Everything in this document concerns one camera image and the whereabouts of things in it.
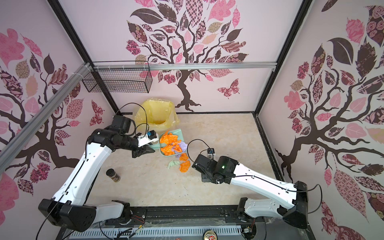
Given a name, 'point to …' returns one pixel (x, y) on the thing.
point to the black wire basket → (121, 80)
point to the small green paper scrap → (172, 163)
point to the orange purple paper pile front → (175, 146)
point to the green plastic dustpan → (177, 132)
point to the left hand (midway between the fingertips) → (150, 148)
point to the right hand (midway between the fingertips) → (206, 173)
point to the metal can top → (210, 234)
